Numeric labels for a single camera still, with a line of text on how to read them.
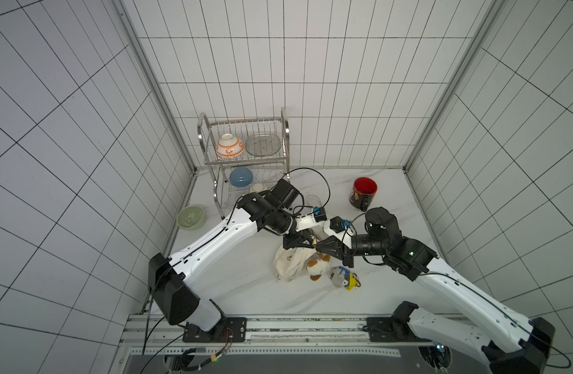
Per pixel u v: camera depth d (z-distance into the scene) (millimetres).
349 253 622
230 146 852
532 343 377
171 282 396
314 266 671
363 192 981
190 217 994
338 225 542
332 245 602
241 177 1057
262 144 912
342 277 792
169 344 622
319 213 589
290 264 737
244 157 851
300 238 589
